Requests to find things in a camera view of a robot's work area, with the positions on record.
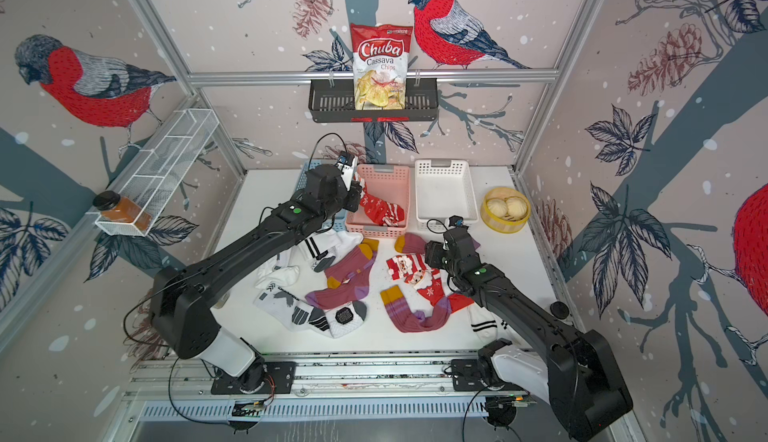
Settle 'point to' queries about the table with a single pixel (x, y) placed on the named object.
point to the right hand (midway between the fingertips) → (432, 244)
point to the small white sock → (285, 276)
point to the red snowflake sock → (373, 206)
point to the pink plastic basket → (390, 183)
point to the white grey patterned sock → (290, 311)
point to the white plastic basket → (444, 188)
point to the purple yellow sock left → (347, 277)
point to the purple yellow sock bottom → (409, 321)
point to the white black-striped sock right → (487, 325)
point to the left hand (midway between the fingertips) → (362, 177)
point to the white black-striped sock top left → (327, 244)
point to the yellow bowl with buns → (504, 210)
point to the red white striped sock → (394, 214)
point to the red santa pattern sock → (431, 283)
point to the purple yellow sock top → (412, 243)
